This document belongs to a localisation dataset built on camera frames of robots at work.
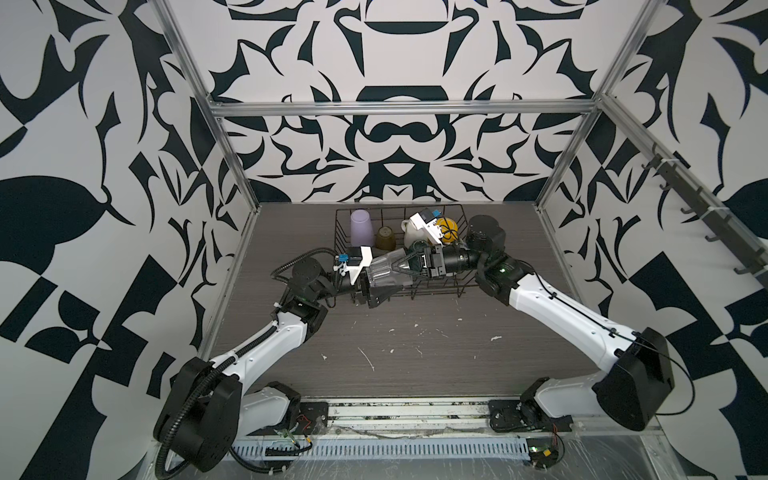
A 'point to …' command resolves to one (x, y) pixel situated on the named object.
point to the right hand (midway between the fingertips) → (398, 273)
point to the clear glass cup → (391, 269)
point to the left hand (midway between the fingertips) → (400, 262)
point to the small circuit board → (543, 452)
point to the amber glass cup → (385, 239)
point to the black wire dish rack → (418, 249)
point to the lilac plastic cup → (361, 228)
